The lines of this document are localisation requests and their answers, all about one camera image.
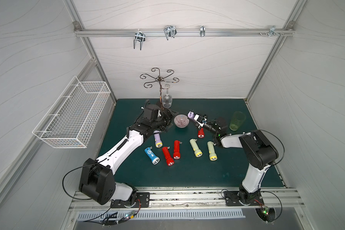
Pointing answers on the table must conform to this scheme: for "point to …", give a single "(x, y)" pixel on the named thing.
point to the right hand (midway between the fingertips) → (191, 112)
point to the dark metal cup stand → (160, 80)
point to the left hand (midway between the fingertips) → (178, 117)
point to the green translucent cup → (237, 118)
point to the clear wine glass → (166, 99)
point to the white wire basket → (72, 119)
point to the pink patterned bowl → (181, 120)
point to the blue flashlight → (155, 159)
